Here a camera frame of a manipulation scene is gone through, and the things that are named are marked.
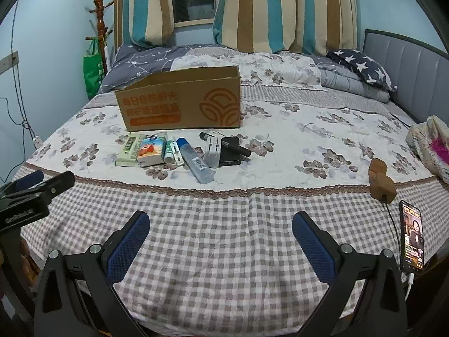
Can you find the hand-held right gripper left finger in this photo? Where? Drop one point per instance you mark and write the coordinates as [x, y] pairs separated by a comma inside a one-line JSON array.
[[128, 249]]

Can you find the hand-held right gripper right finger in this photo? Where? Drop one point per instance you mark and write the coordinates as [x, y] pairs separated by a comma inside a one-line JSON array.
[[314, 249]]

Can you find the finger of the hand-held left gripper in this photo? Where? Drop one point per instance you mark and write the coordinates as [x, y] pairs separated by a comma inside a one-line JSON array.
[[26, 179], [56, 182]]

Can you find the green tissue pack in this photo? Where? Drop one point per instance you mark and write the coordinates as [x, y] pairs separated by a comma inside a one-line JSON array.
[[128, 151]]

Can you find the orange and blue carton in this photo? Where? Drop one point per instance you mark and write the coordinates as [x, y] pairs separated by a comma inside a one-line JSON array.
[[151, 151]]

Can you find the small green white tube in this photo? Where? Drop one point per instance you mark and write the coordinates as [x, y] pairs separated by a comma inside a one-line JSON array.
[[170, 151]]

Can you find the clear bottle with blue cap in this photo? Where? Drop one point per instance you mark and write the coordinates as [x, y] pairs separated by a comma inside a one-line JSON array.
[[196, 163]]

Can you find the black power bank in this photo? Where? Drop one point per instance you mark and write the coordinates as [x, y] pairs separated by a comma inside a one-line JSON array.
[[229, 159]]

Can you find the white charger plug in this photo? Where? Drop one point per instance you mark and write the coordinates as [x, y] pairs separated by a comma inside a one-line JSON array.
[[212, 151]]

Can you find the black marker pen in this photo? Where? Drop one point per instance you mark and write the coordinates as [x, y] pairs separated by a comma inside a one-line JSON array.
[[228, 144]]

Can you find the brown cardboard box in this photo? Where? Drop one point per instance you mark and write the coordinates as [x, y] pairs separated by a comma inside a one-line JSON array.
[[182, 105]]

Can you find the white power strip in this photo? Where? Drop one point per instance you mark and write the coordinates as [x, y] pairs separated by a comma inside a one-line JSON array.
[[37, 141]]

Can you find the wooden block ornament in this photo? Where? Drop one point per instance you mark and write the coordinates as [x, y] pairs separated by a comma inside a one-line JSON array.
[[382, 182]]

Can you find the black smartphone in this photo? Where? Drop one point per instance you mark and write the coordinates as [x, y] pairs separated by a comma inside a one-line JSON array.
[[412, 235]]

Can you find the white test cassette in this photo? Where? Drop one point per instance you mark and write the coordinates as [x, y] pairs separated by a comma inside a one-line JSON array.
[[179, 159]]

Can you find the green shopping bag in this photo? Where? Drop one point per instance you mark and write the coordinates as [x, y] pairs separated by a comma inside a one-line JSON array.
[[93, 70]]

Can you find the navy constellation quilt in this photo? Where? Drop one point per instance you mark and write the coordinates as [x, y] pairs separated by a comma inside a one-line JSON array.
[[147, 63]]

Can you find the crumpled plastic bag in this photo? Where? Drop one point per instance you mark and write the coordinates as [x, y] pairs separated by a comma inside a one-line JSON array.
[[429, 140]]

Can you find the grey quilt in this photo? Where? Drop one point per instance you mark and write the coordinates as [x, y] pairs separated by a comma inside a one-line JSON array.
[[343, 80]]

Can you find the wooden coat rack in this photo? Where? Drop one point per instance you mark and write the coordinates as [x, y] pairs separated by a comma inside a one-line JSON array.
[[101, 3]]

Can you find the navy star pillow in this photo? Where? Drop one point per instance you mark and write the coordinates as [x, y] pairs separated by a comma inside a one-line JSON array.
[[361, 65]]

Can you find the narrow striped curtain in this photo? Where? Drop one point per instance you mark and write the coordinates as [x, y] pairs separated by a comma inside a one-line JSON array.
[[147, 7]]

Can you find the grey padded headboard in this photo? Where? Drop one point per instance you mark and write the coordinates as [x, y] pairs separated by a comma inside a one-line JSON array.
[[407, 66]]

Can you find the window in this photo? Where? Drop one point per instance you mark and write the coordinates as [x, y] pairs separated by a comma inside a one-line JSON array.
[[196, 7]]

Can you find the wide striped curtain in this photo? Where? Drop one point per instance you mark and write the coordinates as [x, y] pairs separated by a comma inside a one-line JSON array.
[[280, 10]]

